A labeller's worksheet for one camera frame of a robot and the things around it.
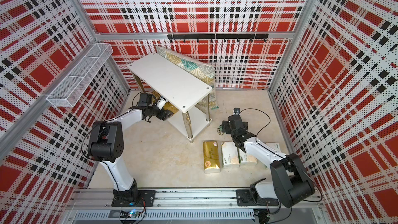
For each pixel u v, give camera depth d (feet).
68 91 2.28
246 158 2.67
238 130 2.22
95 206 2.36
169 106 3.06
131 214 2.27
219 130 3.16
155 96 2.69
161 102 2.91
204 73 2.65
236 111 2.56
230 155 2.70
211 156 2.63
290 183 1.38
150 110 2.63
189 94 2.44
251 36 2.91
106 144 1.67
